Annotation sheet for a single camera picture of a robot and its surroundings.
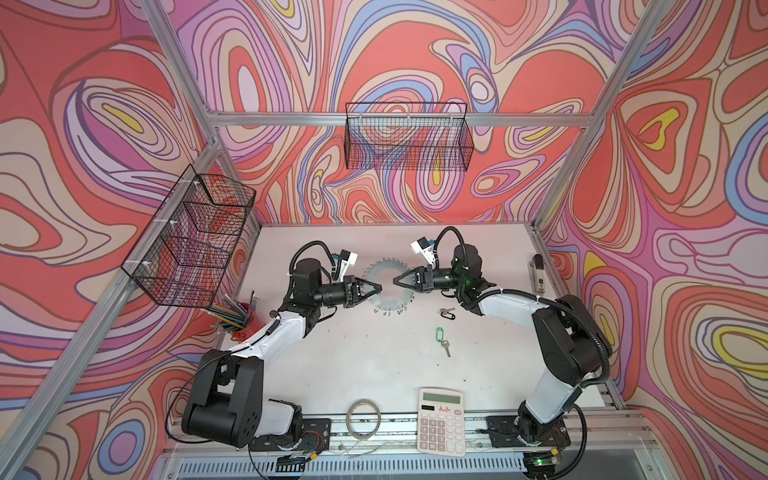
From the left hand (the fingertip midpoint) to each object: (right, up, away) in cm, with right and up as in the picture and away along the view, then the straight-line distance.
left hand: (383, 292), depth 75 cm
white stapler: (+52, -1, +23) cm, 57 cm away
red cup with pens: (-42, -8, +9) cm, 43 cm away
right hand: (+4, +1, +2) cm, 5 cm away
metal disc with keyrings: (+3, -2, +1) cm, 4 cm away
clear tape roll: (-5, -33, +1) cm, 34 cm away
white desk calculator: (+15, -32, -2) cm, 36 cm away
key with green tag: (+17, -16, +15) cm, 28 cm away
